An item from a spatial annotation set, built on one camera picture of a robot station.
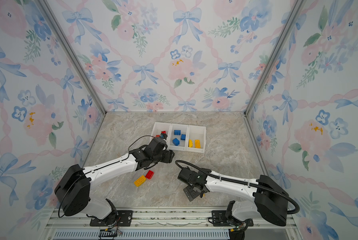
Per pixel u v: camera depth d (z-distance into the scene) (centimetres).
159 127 106
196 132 110
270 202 41
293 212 43
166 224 73
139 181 85
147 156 63
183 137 104
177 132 105
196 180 61
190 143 97
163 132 106
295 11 69
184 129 106
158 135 105
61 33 78
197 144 100
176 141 100
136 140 104
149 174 86
